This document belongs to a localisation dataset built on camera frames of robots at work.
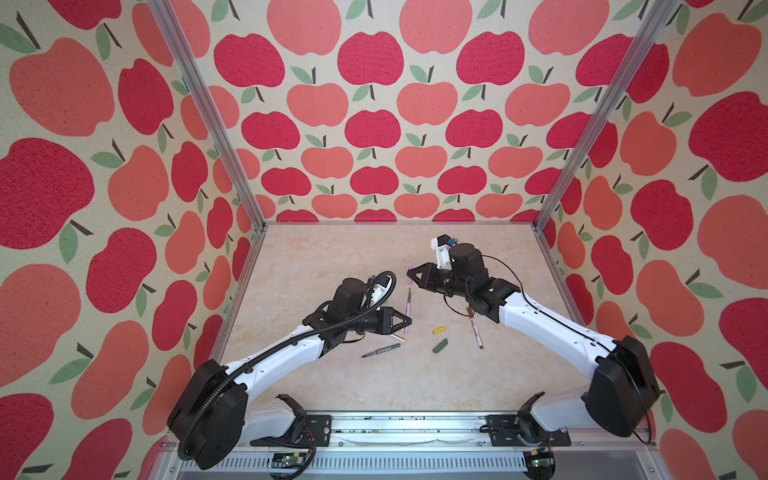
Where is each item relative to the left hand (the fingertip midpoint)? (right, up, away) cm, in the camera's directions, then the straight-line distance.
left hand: (413, 326), depth 74 cm
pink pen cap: (0, +15, +5) cm, 16 cm away
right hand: (+1, +14, +5) cm, 15 cm away
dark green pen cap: (+9, -10, +14) cm, 19 cm away
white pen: (+21, -7, +16) cm, 27 cm away
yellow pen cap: (+10, -6, +18) cm, 21 cm away
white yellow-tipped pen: (-3, -8, +16) cm, 18 cm away
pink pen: (-1, +5, +2) cm, 5 cm away
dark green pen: (-9, -11, +14) cm, 20 cm away
